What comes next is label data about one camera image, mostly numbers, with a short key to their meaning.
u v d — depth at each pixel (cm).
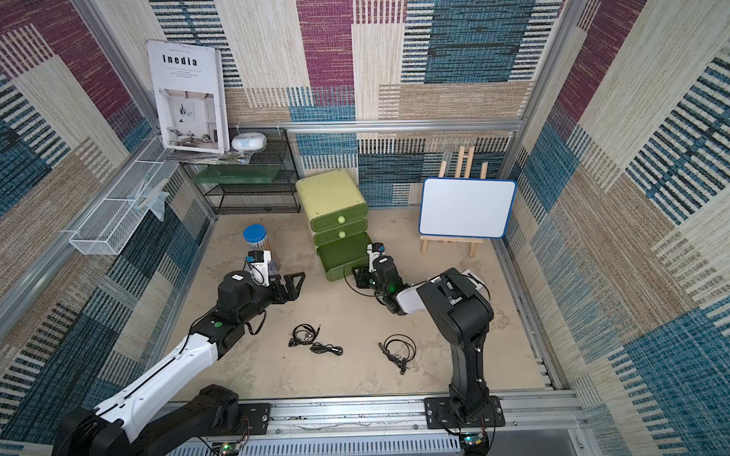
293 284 73
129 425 41
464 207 94
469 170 90
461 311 52
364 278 87
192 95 78
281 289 71
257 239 87
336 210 91
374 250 88
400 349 85
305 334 87
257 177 94
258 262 70
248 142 88
